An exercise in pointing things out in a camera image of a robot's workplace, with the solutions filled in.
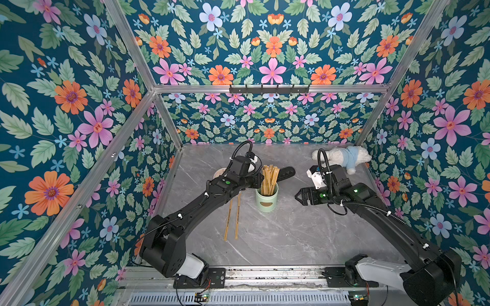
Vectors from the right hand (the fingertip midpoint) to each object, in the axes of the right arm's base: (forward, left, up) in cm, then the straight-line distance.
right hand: (307, 191), depth 78 cm
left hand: (+7, +18, +2) cm, 19 cm away
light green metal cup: (-1, +17, -3) cm, 17 cm away
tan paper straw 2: (-6, +35, -18) cm, 40 cm away
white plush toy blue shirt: (+28, -27, -8) cm, 40 cm away
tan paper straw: (-4, +31, -18) cm, 36 cm away
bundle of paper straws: (+7, +16, -1) cm, 17 cm away
